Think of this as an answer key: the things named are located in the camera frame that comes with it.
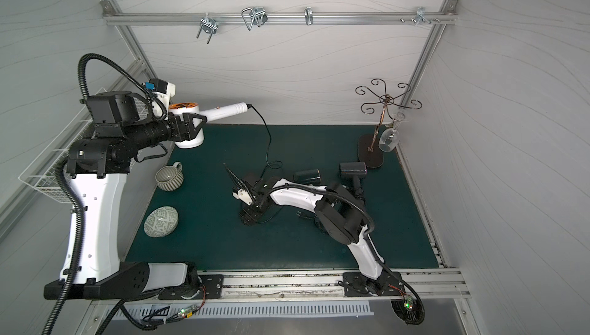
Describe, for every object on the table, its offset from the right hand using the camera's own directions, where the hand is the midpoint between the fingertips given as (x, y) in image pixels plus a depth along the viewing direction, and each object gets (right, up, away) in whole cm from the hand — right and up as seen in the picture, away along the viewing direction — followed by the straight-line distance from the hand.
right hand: (249, 213), depth 87 cm
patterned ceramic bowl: (-34, -3, -1) cm, 34 cm away
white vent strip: (+3, -26, -17) cm, 31 cm away
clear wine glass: (+55, +29, +2) cm, 62 cm away
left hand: (-9, +34, -26) cm, 44 cm away
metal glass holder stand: (+54, +24, +23) cm, 63 cm away
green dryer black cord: (+23, -1, 0) cm, 23 cm away
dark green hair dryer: (+24, +13, +7) cm, 29 cm away
